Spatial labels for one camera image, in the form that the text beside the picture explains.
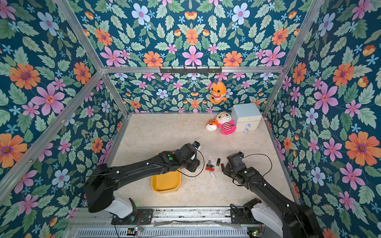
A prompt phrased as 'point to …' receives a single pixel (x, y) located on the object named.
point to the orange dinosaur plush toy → (218, 92)
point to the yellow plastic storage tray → (166, 182)
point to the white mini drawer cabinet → (246, 117)
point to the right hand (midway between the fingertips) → (226, 168)
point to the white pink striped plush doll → (225, 123)
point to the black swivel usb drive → (209, 164)
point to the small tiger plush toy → (212, 125)
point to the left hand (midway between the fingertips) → (197, 160)
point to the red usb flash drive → (210, 169)
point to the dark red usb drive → (222, 167)
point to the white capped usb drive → (213, 175)
